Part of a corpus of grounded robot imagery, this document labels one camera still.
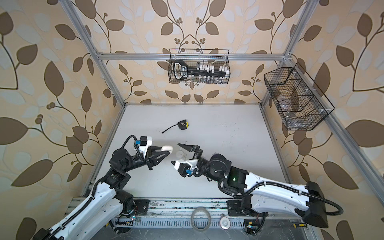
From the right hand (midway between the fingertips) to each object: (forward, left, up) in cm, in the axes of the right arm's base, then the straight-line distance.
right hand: (179, 151), depth 59 cm
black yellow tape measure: (+36, +3, -29) cm, 46 cm away
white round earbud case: (+14, +3, -30) cm, 33 cm away
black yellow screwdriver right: (-24, -55, -31) cm, 68 cm away
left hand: (+3, +6, -7) cm, 10 cm away
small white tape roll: (-22, -19, -31) cm, 43 cm away
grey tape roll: (-20, -8, -32) cm, 39 cm away
